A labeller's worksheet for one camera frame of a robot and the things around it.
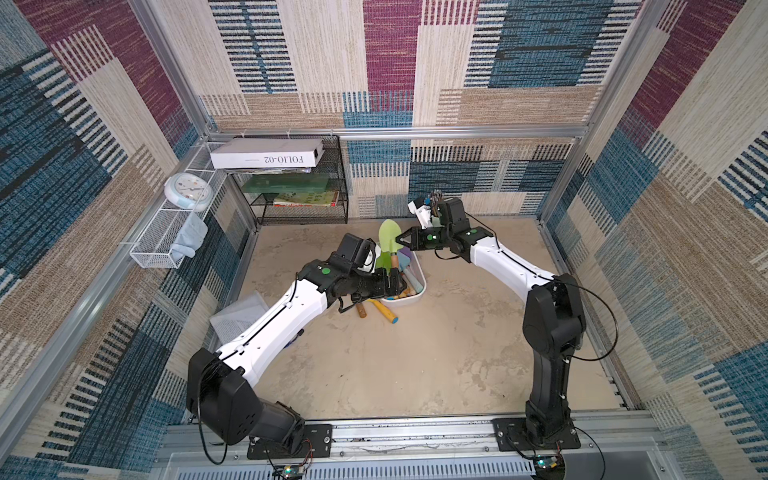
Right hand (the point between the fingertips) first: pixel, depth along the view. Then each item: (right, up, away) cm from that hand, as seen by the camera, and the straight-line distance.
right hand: (395, 237), depth 88 cm
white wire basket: (-55, +1, -15) cm, 57 cm away
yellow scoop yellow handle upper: (0, -25, +4) cm, 25 cm away
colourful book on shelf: (-29, +13, +12) cm, 34 cm away
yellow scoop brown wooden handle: (-10, -22, +6) cm, 25 cm away
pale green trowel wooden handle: (-1, -1, +1) cm, 2 cm away
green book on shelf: (-34, +17, +8) cm, 39 cm away
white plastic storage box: (+6, -12, +14) cm, 19 cm away
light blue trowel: (+4, -8, +17) cm, 19 cm away
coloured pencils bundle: (+14, +14, +15) cm, 25 cm away
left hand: (-1, -13, -10) cm, 17 cm away
